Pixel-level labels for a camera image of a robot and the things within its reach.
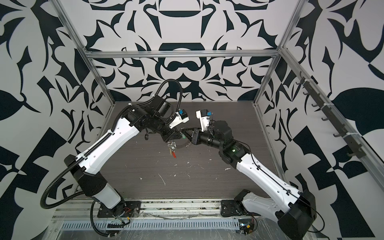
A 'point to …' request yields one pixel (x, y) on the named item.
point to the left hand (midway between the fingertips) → (180, 132)
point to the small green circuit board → (246, 226)
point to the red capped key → (174, 154)
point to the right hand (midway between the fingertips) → (183, 131)
